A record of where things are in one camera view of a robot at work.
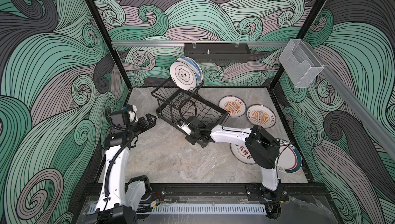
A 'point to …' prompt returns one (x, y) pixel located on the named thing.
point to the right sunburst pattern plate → (261, 114)
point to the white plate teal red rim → (289, 160)
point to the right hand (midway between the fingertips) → (187, 133)
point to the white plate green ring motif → (184, 74)
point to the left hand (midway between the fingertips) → (149, 119)
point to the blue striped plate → (196, 67)
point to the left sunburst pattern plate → (234, 104)
